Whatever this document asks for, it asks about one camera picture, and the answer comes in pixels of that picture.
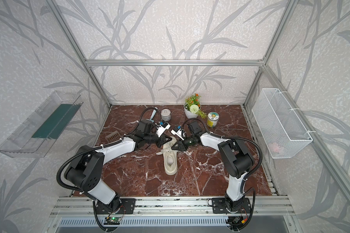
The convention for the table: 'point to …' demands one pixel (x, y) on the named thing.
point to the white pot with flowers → (192, 107)
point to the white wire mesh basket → (284, 134)
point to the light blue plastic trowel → (153, 114)
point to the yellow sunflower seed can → (213, 117)
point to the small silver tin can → (166, 114)
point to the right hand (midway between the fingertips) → (174, 143)
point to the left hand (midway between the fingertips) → (172, 135)
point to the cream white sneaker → (170, 158)
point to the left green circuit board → (112, 221)
